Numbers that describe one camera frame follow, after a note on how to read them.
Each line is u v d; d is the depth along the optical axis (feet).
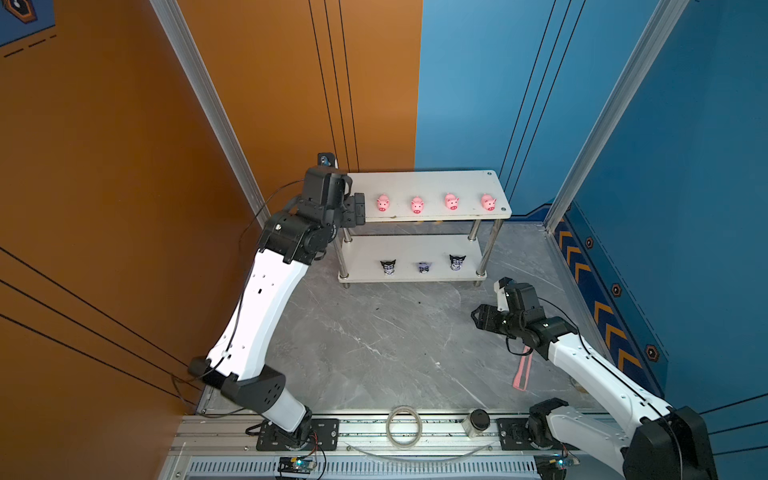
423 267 3.11
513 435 2.37
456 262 3.09
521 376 2.69
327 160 1.78
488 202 2.46
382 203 2.47
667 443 1.28
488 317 2.43
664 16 2.29
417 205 2.45
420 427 2.43
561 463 2.28
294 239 1.36
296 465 2.32
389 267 3.08
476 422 2.21
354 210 1.95
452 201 2.48
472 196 2.61
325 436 2.43
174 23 2.32
